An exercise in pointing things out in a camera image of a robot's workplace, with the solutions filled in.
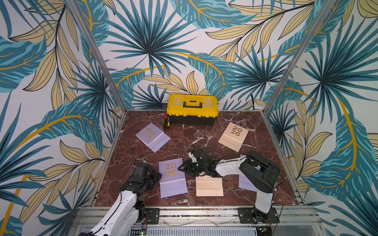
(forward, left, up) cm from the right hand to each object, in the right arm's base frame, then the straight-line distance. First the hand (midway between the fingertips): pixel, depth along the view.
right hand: (179, 170), depth 86 cm
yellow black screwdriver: (+39, +9, 0) cm, 39 cm away
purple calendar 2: (-6, +4, -3) cm, 7 cm away
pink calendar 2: (-9, -16, -2) cm, 18 cm away
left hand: (-3, +10, -2) cm, 11 cm away
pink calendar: (+24, -38, -2) cm, 45 cm away
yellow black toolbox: (+36, -9, +14) cm, 40 cm away
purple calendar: (+25, +18, -2) cm, 31 cm away
